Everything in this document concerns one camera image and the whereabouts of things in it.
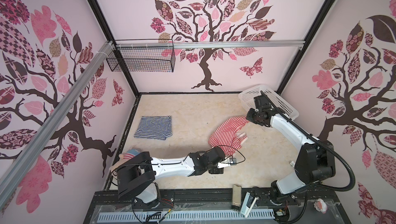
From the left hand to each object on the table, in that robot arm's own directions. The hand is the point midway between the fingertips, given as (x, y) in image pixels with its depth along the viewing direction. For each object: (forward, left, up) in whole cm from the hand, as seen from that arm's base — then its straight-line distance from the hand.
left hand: (219, 160), depth 82 cm
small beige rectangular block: (-17, -7, -1) cm, 18 cm away
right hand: (+24, -19, +9) cm, 32 cm away
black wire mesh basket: (+56, +47, +29) cm, 79 cm away
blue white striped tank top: (+23, +41, -4) cm, 48 cm away
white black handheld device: (-20, -12, -1) cm, 23 cm away
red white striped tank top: (+14, -5, +1) cm, 15 cm away
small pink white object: (-21, -44, +1) cm, 49 cm away
